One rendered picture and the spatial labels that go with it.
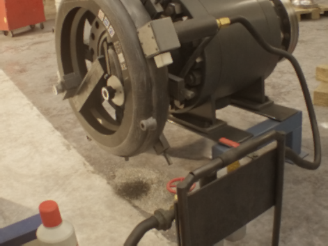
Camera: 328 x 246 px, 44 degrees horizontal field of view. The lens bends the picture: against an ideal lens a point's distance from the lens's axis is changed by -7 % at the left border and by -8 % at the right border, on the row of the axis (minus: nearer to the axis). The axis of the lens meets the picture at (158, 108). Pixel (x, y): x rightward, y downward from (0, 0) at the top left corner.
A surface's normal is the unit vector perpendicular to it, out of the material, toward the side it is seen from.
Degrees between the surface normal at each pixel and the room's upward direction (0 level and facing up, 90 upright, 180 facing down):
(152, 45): 90
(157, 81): 87
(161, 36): 68
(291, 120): 90
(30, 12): 90
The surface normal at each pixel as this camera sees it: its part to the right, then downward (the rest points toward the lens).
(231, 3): 0.37, -0.45
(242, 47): 0.59, 0.19
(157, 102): 0.59, 0.40
